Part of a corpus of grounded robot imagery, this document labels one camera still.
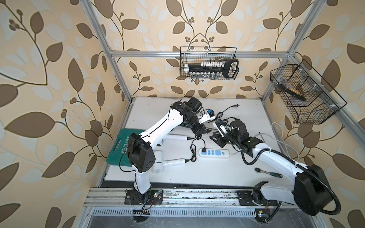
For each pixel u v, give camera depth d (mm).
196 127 703
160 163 821
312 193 402
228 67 843
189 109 594
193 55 912
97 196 766
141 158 508
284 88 747
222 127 718
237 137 643
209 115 697
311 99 722
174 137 915
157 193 738
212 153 887
